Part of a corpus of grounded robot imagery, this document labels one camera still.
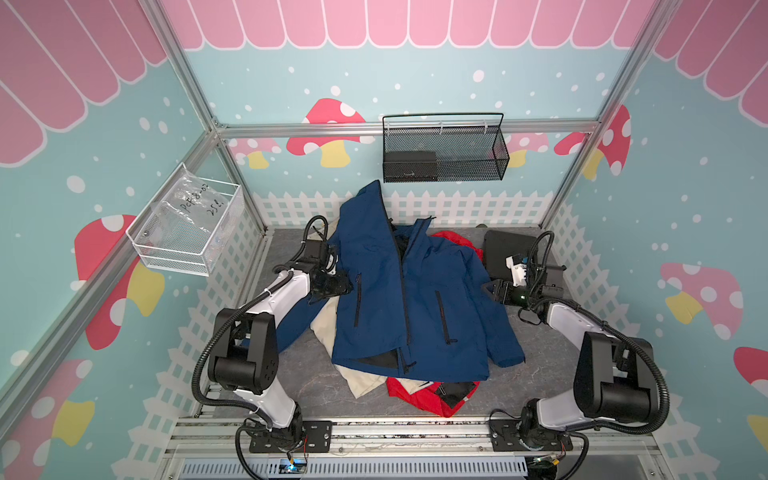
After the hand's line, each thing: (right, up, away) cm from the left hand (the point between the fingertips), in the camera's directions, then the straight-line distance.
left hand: (346, 291), depth 92 cm
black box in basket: (+20, +38, -4) cm, 43 cm away
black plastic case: (+54, +15, +18) cm, 59 cm away
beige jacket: (+19, -23, -15) cm, 33 cm away
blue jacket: (+23, -4, -3) cm, 23 cm away
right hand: (+44, +2, -1) cm, 44 cm away
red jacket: (+29, -27, -13) cm, 42 cm away
